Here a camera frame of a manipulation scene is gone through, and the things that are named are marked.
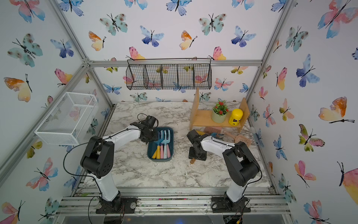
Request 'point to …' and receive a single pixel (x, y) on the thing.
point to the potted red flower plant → (219, 112)
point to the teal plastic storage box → (151, 146)
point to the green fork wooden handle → (193, 160)
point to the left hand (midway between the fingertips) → (156, 136)
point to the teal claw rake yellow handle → (158, 143)
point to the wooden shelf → (203, 118)
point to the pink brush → (212, 129)
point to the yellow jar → (235, 118)
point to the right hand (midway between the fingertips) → (195, 156)
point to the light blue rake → (165, 142)
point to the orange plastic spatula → (239, 138)
